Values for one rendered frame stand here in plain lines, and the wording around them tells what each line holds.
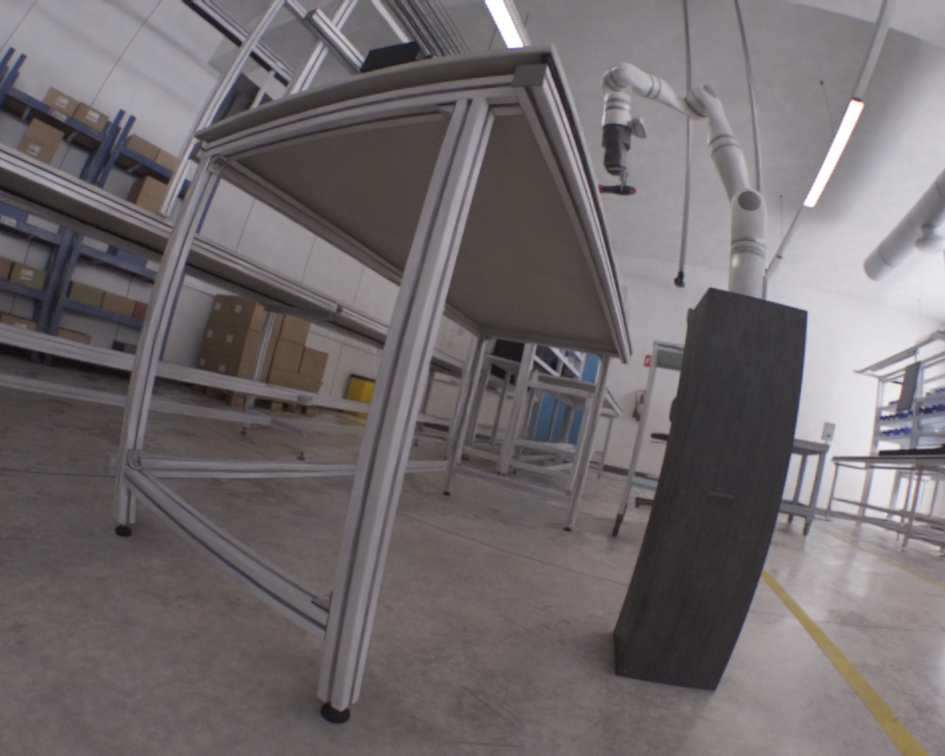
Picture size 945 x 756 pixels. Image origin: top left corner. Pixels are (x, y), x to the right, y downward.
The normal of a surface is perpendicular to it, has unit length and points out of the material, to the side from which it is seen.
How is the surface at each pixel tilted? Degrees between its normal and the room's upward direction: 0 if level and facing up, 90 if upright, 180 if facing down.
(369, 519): 90
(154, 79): 90
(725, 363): 90
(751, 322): 90
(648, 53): 180
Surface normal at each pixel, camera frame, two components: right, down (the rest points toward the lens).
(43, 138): 0.90, 0.18
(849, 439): -0.38, -0.16
